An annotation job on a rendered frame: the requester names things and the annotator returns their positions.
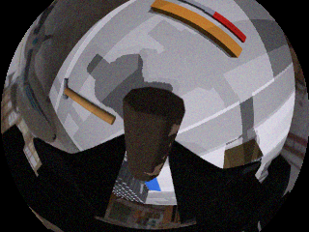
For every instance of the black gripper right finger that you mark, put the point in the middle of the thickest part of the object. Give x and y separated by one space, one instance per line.
197 182

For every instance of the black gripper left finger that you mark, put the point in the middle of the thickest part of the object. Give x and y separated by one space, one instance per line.
92 172

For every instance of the brown wooden hammer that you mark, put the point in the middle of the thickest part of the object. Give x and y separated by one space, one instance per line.
105 116

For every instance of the blue tape strip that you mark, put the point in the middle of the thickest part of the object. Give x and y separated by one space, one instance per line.
153 185

